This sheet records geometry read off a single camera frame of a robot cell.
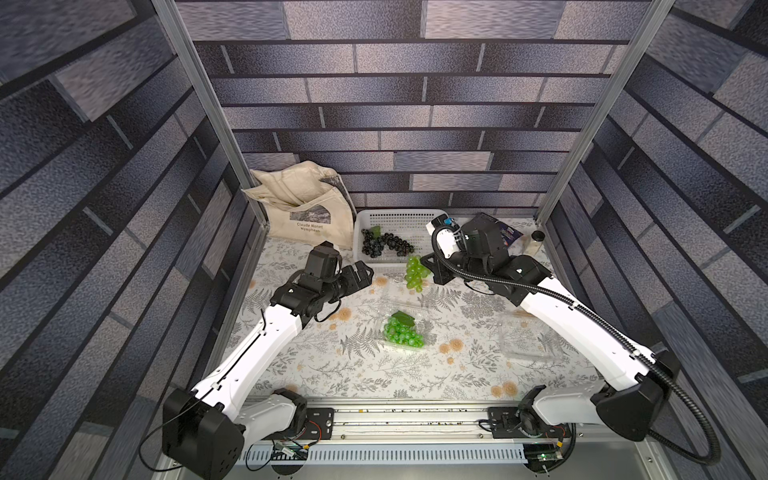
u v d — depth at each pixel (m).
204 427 0.38
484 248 0.52
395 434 0.73
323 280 0.60
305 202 0.93
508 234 1.10
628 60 0.77
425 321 0.92
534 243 1.03
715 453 0.35
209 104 0.85
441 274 0.62
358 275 0.70
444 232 0.62
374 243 1.01
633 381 0.39
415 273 0.74
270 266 1.06
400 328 0.85
